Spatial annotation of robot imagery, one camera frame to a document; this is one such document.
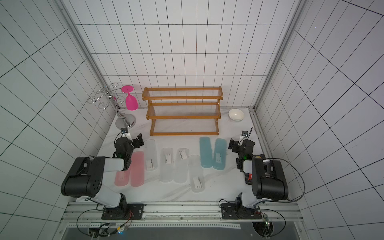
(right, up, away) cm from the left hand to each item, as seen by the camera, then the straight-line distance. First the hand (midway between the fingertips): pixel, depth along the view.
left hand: (134, 136), depth 95 cm
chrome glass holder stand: (-13, +10, +12) cm, 21 cm away
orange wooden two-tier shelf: (+45, +25, +26) cm, 58 cm away
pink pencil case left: (-2, -22, -13) cm, 25 cm away
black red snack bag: (+70, -22, -12) cm, 75 cm away
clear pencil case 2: (+23, -16, -7) cm, 29 cm away
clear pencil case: (+12, -11, -3) cm, 17 cm away
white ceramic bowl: (+72, +15, +15) cm, 75 cm away
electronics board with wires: (+73, -40, -29) cm, 88 cm away
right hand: (+66, 0, -1) cm, 66 cm away
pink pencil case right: (+6, -21, -11) cm, 25 cm away
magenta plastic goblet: (-4, +22, +6) cm, 23 cm away
